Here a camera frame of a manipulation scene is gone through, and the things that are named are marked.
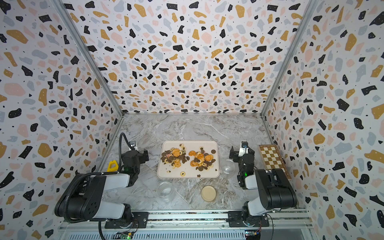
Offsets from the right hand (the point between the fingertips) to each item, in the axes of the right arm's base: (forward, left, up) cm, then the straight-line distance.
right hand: (242, 146), depth 91 cm
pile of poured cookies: (-7, +24, -6) cm, 26 cm away
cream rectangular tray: (-12, +34, -9) cm, 37 cm away
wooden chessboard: (-3, -20, -8) cm, 22 cm away
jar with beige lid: (-25, +45, -9) cm, 52 cm away
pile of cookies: (-4, +41, -7) cm, 42 cm away
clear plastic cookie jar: (-11, +9, -8) cm, 16 cm away
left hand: (-3, +64, -1) cm, 64 cm away
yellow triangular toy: (-13, +78, -7) cm, 80 cm away
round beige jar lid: (-25, +20, -8) cm, 34 cm away
